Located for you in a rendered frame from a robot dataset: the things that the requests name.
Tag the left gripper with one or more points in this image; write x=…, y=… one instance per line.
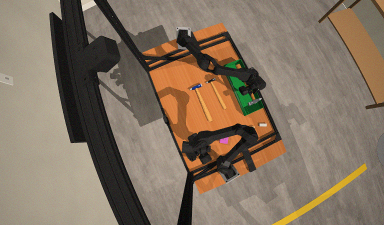
x=248, y=89

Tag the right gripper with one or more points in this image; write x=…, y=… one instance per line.
x=205, y=157

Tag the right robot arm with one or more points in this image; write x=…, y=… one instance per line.
x=201, y=144

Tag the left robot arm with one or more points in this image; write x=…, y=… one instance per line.
x=203, y=61

